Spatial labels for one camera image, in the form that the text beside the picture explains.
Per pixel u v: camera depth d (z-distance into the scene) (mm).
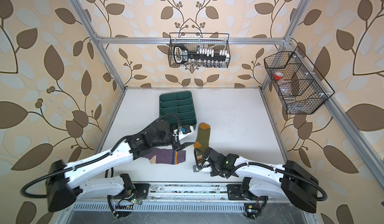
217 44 917
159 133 552
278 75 808
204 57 825
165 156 862
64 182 401
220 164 626
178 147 620
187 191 753
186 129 591
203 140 912
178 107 1019
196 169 693
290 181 413
